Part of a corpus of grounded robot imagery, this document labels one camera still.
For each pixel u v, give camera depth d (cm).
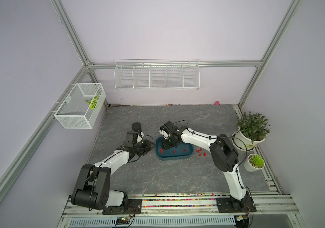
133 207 74
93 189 42
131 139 71
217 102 124
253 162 79
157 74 101
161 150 93
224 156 54
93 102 81
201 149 61
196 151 94
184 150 94
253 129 82
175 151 94
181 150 94
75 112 79
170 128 77
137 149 75
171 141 80
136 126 103
